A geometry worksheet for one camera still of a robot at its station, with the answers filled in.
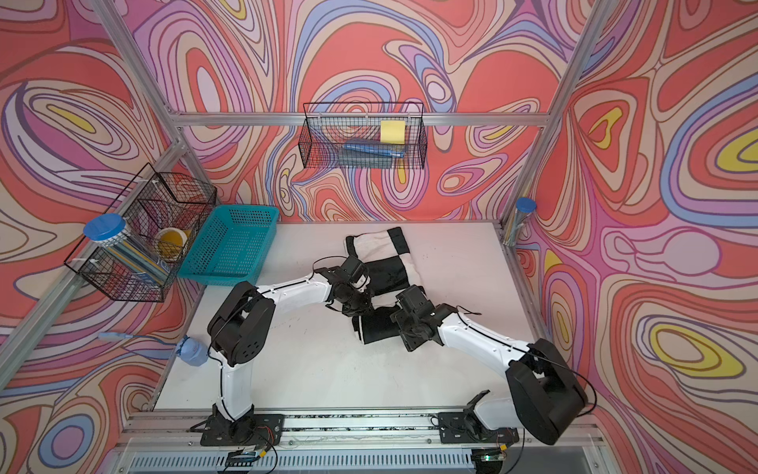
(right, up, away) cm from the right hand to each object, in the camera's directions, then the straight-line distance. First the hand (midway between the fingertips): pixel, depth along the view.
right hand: (396, 334), depth 85 cm
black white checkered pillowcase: (-1, +18, +16) cm, 24 cm away
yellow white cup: (-58, +27, -12) cm, 65 cm away
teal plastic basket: (-64, +27, +29) cm, 75 cm away
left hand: (-5, +5, +6) cm, 9 cm away
